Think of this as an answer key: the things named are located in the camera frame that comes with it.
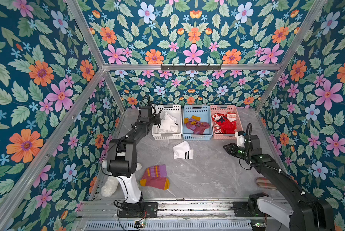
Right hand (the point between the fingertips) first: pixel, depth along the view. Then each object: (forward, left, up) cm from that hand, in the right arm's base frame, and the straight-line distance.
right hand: (228, 144), depth 83 cm
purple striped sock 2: (-16, +42, -12) cm, 47 cm away
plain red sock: (+21, -6, -10) cm, 24 cm away
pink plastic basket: (+39, +1, -8) cm, 40 cm away
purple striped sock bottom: (+19, +16, -8) cm, 26 cm away
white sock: (+20, +39, -8) cm, 44 cm away
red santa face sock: (+32, -10, -9) cm, 35 cm away
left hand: (+21, +44, +3) cm, 49 cm away
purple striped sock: (+32, +20, -12) cm, 39 cm away
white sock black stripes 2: (+2, +28, -13) cm, 30 cm away
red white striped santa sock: (+28, +1, -8) cm, 29 cm away
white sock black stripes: (+27, +39, -6) cm, 48 cm away
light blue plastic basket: (+36, +11, -10) cm, 39 cm away
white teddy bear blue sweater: (-23, +63, -4) cm, 67 cm away
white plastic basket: (+37, +34, -9) cm, 51 cm away
